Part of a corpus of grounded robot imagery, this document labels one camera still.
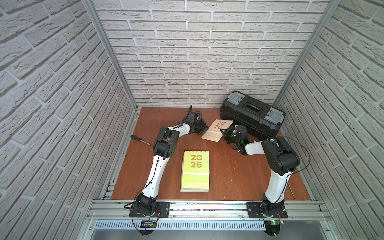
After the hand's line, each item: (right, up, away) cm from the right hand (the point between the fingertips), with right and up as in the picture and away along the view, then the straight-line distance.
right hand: (220, 129), depth 98 cm
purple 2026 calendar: (-17, -32, -21) cm, 42 cm away
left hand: (-4, +2, +8) cm, 9 cm away
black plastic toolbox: (+24, +6, -7) cm, 26 cm away
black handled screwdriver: (-56, -7, +2) cm, 56 cm away
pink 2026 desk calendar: (-4, -3, +3) cm, 6 cm away
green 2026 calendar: (-16, -22, -17) cm, 32 cm away
